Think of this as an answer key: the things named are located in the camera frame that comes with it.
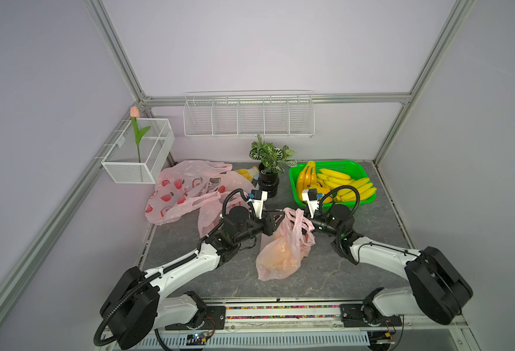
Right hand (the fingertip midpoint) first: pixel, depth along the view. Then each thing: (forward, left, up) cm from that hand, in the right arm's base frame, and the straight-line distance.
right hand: (282, 211), depth 75 cm
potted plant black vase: (+22, +3, +2) cm, 23 cm away
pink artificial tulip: (+28, +55, +12) cm, 63 cm away
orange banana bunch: (+31, -15, -18) cm, 39 cm away
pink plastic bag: (-11, -2, 0) cm, 12 cm away
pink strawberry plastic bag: (+26, +49, -21) cm, 60 cm away
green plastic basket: (+32, -38, -14) cm, 51 cm away
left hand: (-2, -1, 0) cm, 2 cm away
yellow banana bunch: (+19, -38, -11) cm, 44 cm away
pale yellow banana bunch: (+26, -27, -14) cm, 40 cm away
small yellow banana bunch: (+1, -12, +10) cm, 16 cm away
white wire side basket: (+22, +53, +9) cm, 58 cm away
